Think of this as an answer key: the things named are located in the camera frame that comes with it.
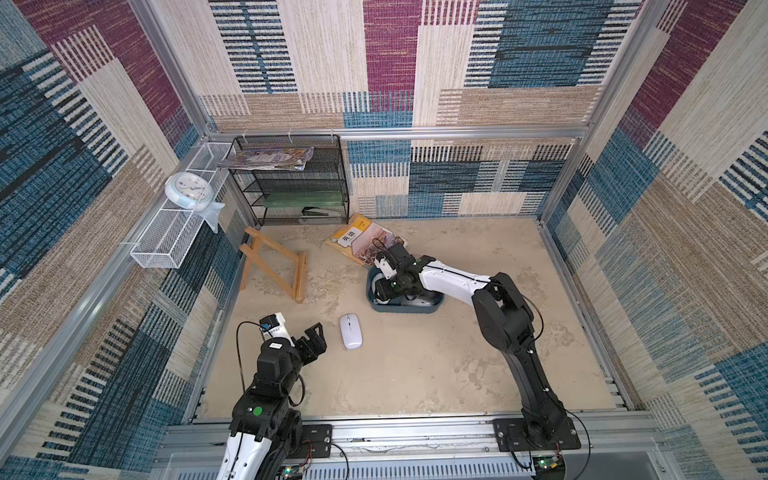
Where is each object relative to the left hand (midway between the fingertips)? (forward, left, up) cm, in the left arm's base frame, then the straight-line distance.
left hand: (309, 330), depth 79 cm
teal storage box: (+13, -31, -9) cm, 35 cm away
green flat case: (+51, +10, +1) cm, 52 cm away
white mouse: (+5, -9, -11) cm, 16 cm away
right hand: (+19, -18, -10) cm, 28 cm away
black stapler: (+47, +5, -1) cm, 47 cm away
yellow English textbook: (+42, -8, -11) cm, 44 cm away
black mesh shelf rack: (+55, +1, +10) cm, 56 cm away
